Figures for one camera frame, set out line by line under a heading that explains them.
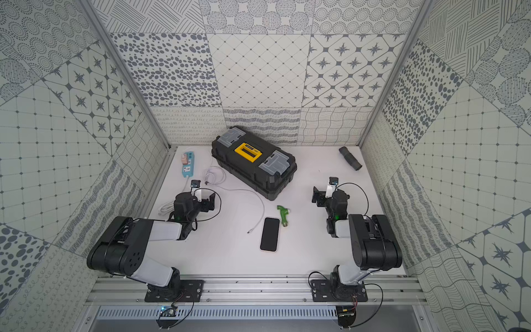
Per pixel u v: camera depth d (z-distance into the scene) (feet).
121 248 1.48
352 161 3.67
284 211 3.07
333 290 2.21
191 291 2.41
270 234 2.88
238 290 2.47
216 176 3.44
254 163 2.97
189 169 3.52
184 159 3.52
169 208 3.05
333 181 2.68
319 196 2.76
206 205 2.82
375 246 1.52
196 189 2.67
